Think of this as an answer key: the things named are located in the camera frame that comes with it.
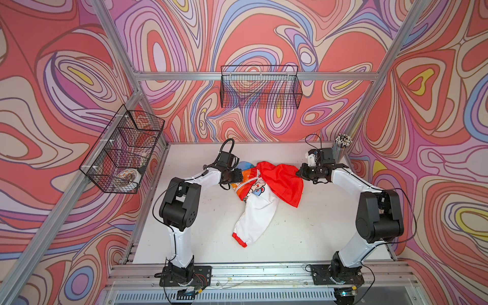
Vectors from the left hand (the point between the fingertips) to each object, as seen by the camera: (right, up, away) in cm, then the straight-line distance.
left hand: (240, 177), depth 99 cm
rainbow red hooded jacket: (+12, -3, -6) cm, 13 cm away
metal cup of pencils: (+52, +18, -3) cm, 55 cm away
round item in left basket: (-43, +3, -27) cm, 51 cm away
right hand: (+28, +1, -6) cm, 29 cm away
